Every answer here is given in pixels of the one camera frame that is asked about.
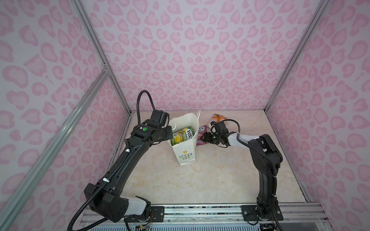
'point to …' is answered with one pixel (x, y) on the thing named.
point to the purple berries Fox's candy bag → (202, 129)
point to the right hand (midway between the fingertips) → (205, 138)
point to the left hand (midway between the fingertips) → (170, 132)
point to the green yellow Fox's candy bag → (185, 134)
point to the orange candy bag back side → (216, 118)
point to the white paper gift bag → (185, 151)
